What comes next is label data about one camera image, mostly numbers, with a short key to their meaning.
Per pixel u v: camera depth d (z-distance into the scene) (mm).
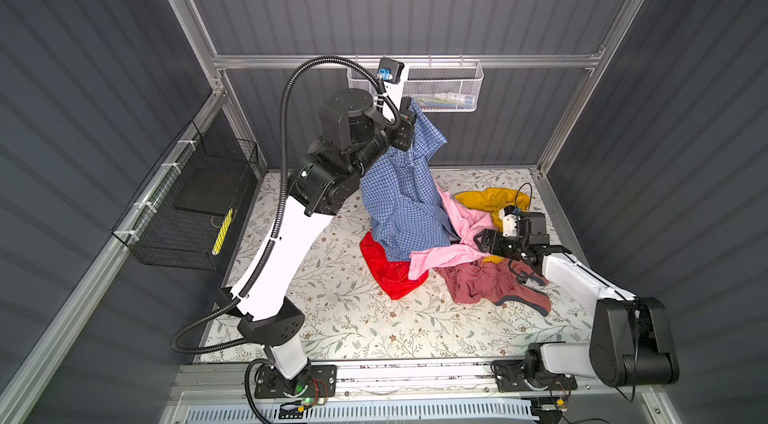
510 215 813
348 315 846
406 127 475
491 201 1088
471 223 932
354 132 385
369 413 770
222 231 693
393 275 905
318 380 726
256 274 399
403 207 721
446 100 915
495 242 791
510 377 735
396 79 423
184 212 722
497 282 844
